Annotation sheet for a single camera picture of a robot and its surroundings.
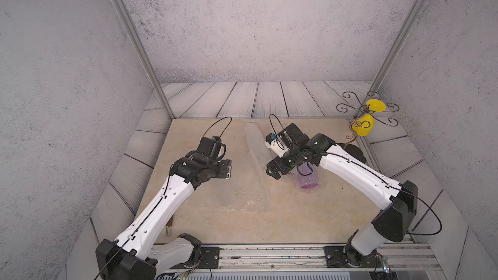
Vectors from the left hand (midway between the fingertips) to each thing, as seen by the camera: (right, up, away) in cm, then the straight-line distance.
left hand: (227, 166), depth 77 cm
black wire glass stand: (+56, +22, +4) cm, 60 cm away
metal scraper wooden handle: (-24, -25, +3) cm, 35 cm away
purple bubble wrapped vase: (+34, -6, +7) cm, 35 cm away
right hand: (+19, +1, -1) cm, 19 cm away
